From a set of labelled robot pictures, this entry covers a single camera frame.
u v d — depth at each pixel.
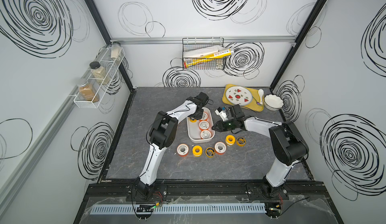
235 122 0.75
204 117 0.99
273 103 1.09
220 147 0.88
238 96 1.15
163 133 0.58
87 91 0.63
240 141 0.91
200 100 0.81
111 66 0.95
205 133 0.93
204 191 0.75
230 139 0.91
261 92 1.16
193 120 0.99
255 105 1.09
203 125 0.97
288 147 0.49
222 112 0.87
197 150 0.87
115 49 0.87
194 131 0.98
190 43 0.94
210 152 0.87
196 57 0.87
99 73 0.71
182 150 0.87
